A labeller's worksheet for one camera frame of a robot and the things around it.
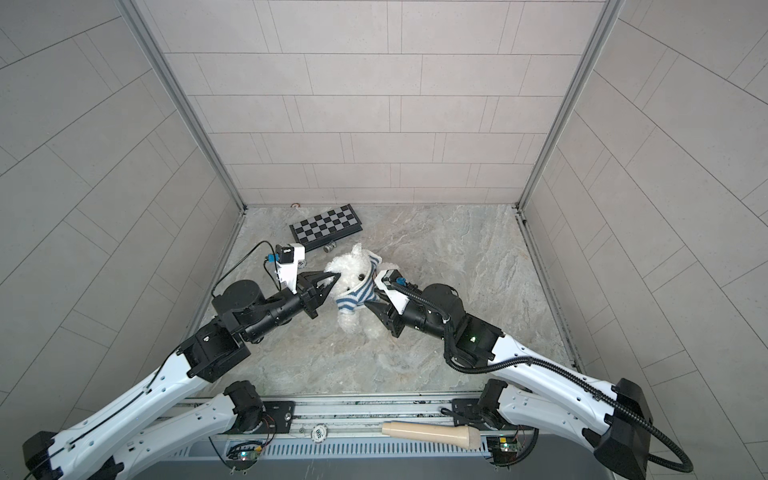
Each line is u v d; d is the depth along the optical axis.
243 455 0.65
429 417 0.72
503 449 0.68
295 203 1.20
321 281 0.58
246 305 0.45
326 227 1.06
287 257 0.53
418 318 0.57
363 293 0.62
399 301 0.57
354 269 0.61
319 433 0.69
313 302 0.53
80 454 0.38
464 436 0.66
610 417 0.40
